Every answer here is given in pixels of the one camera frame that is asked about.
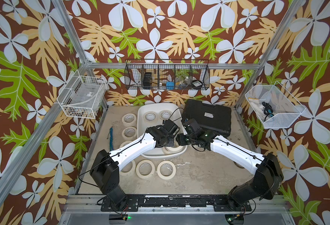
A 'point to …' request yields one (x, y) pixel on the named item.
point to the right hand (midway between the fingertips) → (177, 137)
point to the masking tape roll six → (169, 150)
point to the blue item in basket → (169, 85)
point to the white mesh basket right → (275, 108)
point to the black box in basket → (146, 80)
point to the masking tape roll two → (129, 120)
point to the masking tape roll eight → (129, 170)
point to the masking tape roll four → (153, 121)
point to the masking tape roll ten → (166, 169)
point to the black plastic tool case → (214, 117)
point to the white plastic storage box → (153, 114)
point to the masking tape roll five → (165, 115)
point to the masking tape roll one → (129, 133)
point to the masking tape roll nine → (145, 168)
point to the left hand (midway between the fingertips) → (170, 139)
